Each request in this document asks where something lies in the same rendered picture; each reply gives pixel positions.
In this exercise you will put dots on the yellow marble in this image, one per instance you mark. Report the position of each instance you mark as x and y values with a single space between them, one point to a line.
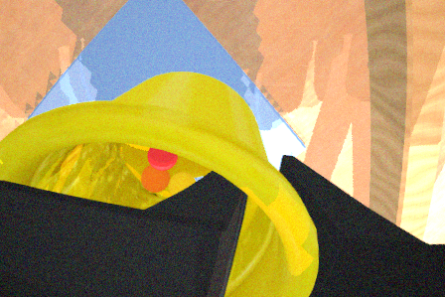
180 181

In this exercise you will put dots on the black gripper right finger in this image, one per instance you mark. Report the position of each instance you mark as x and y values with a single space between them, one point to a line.
361 254

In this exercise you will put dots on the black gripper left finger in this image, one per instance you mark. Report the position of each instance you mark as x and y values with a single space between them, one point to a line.
183 246

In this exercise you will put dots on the orange ball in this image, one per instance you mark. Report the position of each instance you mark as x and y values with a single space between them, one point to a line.
155 180

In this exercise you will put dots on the red marble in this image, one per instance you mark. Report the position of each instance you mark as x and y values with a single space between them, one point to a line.
161 159

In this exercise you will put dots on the yellow translucent cup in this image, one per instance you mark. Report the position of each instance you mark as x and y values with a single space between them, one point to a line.
98 151

